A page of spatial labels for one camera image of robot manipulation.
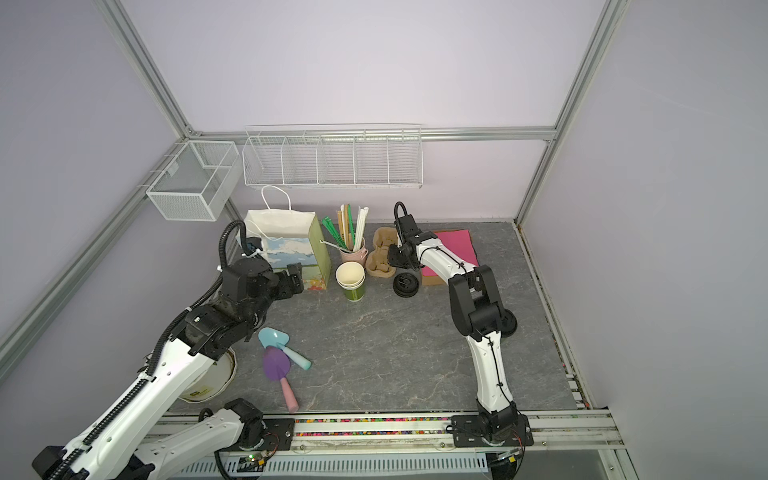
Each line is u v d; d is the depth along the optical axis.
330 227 0.96
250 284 0.50
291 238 0.81
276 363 0.86
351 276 0.94
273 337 0.86
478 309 0.57
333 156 0.99
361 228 1.00
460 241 1.08
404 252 0.76
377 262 1.05
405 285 1.00
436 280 0.68
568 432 0.76
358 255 0.99
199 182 1.04
